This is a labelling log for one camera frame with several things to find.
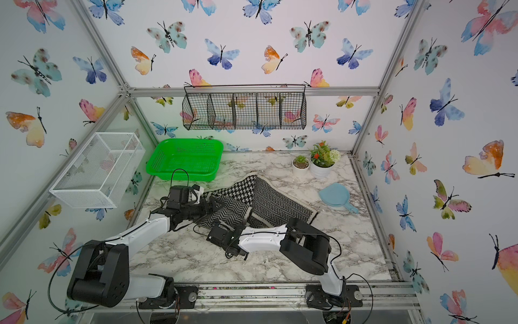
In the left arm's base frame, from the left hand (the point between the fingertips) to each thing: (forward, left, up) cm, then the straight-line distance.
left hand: (221, 206), depth 87 cm
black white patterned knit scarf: (+7, -14, -8) cm, 18 cm away
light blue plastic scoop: (+11, -55, -10) cm, 57 cm away
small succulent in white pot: (+24, -38, -2) cm, 45 cm away
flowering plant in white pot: (+21, -47, +6) cm, 52 cm away
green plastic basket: (+38, +18, -9) cm, 43 cm away
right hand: (-8, -7, -7) cm, 13 cm away
